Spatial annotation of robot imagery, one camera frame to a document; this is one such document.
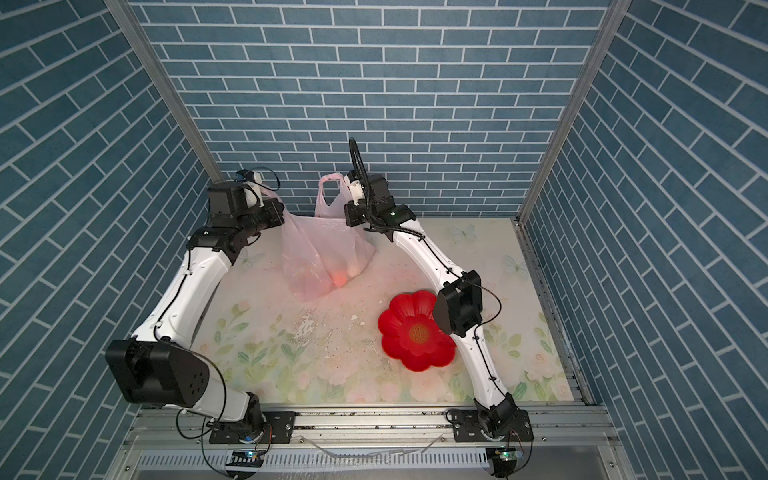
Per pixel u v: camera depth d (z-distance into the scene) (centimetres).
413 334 91
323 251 87
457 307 58
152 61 77
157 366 41
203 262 51
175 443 72
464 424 74
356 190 79
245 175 66
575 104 88
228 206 58
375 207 69
